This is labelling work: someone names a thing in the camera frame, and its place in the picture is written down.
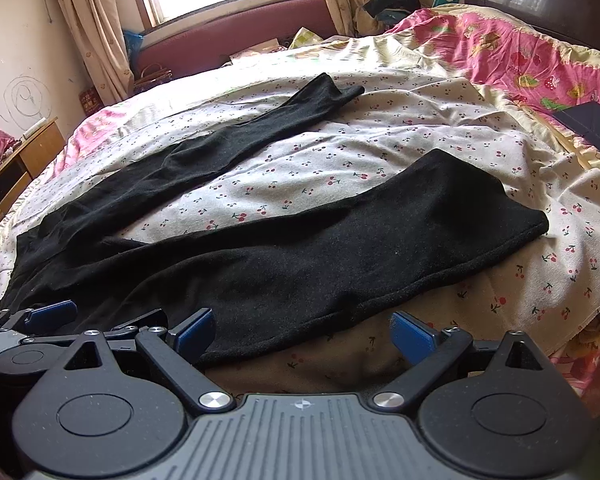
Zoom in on maroon window seat cushion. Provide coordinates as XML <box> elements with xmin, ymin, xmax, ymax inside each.
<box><xmin>136</xmin><ymin>0</ymin><xmax>336</xmax><ymax>78</ymax></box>

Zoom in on dark blue folded item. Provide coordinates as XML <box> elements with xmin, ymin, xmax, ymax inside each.
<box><xmin>553</xmin><ymin>102</ymin><xmax>600</xmax><ymax>150</ymax></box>

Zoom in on black pants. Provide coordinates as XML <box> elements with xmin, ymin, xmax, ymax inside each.
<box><xmin>1</xmin><ymin>74</ymin><xmax>548</xmax><ymax>367</ymax></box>

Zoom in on left beige curtain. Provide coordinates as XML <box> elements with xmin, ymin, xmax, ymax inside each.
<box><xmin>58</xmin><ymin>0</ymin><xmax>133</xmax><ymax>105</ymax></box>

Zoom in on wooden side cabinet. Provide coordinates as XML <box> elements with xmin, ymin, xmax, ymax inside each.
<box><xmin>0</xmin><ymin>119</ymin><xmax>66</xmax><ymax>222</ymax></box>

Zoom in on woven basket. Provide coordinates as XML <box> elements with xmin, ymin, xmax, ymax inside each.
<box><xmin>133</xmin><ymin>63</ymin><xmax>173</xmax><ymax>94</ymax></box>

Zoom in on pink floral quilt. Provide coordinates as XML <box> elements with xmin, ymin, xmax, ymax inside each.
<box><xmin>389</xmin><ymin>4</ymin><xmax>600</xmax><ymax>164</ymax></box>

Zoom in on cherry print bed sheet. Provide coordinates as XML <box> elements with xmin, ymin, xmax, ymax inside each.
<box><xmin>0</xmin><ymin>34</ymin><xmax>600</xmax><ymax>388</ymax></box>

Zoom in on dark clothes pile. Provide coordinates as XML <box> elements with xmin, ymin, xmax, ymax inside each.
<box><xmin>362</xmin><ymin>0</ymin><xmax>422</xmax><ymax>30</ymax></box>

